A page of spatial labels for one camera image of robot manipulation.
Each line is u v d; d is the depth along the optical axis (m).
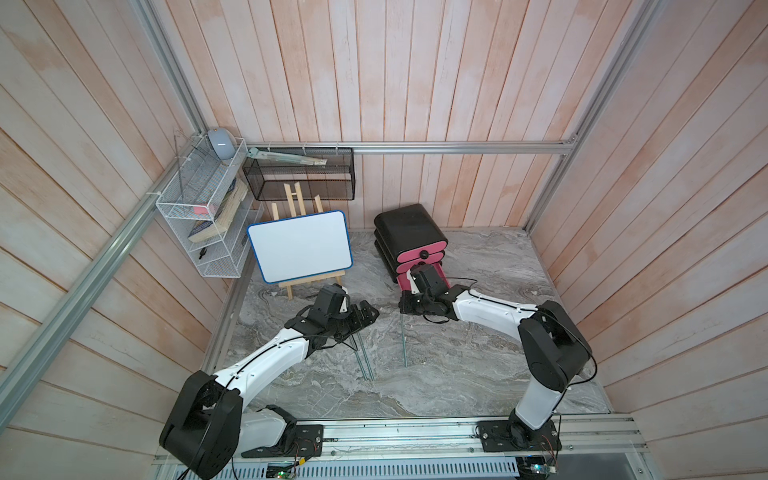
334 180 1.07
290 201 0.86
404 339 0.90
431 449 0.73
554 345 0.48
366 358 0.88
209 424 0.40
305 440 0.73
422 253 0.93
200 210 0.73
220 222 0.78
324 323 0.65
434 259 0.99
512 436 0.65
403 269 0.96
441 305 0.67
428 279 0.72
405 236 0.98
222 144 0.82
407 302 0.82
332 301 0.65
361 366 0.87
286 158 0.91
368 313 0.76
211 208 0.70
